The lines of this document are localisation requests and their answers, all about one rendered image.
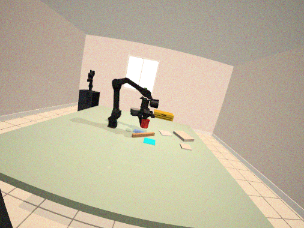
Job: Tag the tan flat bar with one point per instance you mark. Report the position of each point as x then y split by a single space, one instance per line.
135 135

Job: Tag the beige flat rectangular pad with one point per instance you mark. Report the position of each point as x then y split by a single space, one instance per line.
183 136

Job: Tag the red cup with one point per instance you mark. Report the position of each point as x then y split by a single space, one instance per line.
144 123

